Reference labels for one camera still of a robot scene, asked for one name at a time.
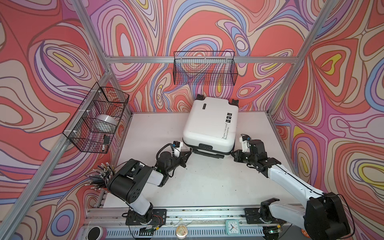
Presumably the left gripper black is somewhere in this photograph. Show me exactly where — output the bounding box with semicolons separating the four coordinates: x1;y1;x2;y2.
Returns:
164;152;192;176

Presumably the black suitcase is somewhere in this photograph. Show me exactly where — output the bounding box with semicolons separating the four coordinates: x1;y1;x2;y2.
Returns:
183;95;239;159

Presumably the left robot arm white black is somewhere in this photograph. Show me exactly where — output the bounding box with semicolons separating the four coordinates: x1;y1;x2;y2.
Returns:
106;141;192;222

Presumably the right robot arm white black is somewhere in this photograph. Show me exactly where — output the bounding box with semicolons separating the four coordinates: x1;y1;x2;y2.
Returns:
231;134;356;240

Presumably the round beige badge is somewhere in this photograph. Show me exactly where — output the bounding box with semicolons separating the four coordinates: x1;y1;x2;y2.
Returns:
175;225;188;240

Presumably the small teal clock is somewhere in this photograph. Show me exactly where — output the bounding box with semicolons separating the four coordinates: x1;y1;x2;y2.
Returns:
226;220;241;236

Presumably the small black device in basket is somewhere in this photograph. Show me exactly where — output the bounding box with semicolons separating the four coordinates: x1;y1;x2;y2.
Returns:
103;135;111;148

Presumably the red pen cup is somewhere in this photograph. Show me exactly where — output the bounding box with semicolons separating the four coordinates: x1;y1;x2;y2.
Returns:
85;162;116;192

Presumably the black round speaker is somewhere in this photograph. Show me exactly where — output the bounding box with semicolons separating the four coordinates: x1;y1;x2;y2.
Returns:
86;226;107;240

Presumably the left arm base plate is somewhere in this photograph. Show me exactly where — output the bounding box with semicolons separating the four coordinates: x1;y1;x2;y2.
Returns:
122;209;167;226

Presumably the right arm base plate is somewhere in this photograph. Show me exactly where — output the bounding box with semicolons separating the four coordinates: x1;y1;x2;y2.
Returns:
243;208;287;225

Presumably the black wire basket left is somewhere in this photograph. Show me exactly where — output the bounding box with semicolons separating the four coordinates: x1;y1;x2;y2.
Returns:
63;83;130;154

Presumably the black wire basket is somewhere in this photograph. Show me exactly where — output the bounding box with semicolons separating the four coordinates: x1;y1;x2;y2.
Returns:
173;50;238;86
63;83;130;154

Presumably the black wire basket back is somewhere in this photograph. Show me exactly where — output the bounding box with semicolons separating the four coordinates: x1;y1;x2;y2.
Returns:
173;50;238;86

